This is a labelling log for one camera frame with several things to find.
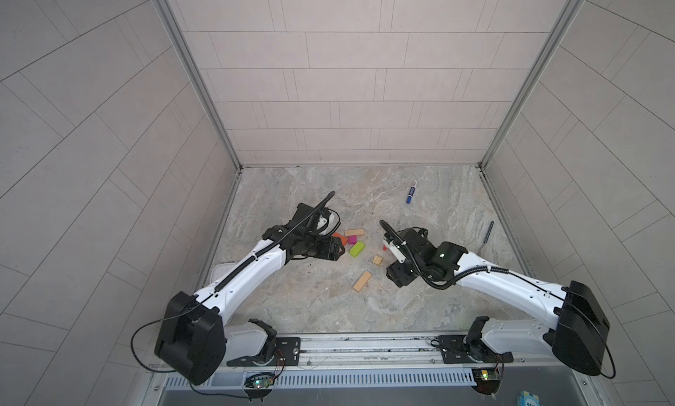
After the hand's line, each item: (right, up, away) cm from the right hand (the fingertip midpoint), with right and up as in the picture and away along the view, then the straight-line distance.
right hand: (394, 270), depth 80 cm
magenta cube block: (-13, +7, +13) cm, 20 cm away
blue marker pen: (+12, +24, +28) cm, 39 cm away
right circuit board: (+22, -25, -12) cm, 35 cm away
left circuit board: (-36, -22, -15) cm, 45 cm away
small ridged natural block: (-5, +1, +8) cm, 9 cm away
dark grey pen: (+35, +7, +14) cm, 39 cm away
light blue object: (+30, -26, -17) cm, 43 cm away
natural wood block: (-10, -4, +3) cm, 11 cm away
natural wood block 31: (-12, +9, +14) cm, 21 cm away
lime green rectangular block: (-11, +4, +11) cm, 17 cm away
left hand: (-16, +7, 0) cm, 18 cm away
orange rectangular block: (-16, +7, +13) cm, 22 cm away
